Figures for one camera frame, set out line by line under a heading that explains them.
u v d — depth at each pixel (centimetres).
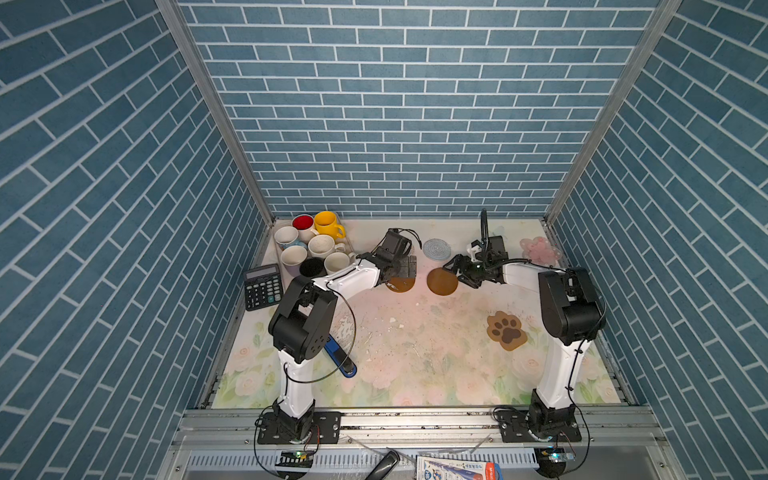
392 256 75
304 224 109
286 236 106
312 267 96
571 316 53
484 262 82
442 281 102
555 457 71
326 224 107
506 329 91
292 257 100
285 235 105
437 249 112
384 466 66
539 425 67
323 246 104
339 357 85
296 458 72
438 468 68
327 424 74
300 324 50
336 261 96
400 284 99
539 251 112
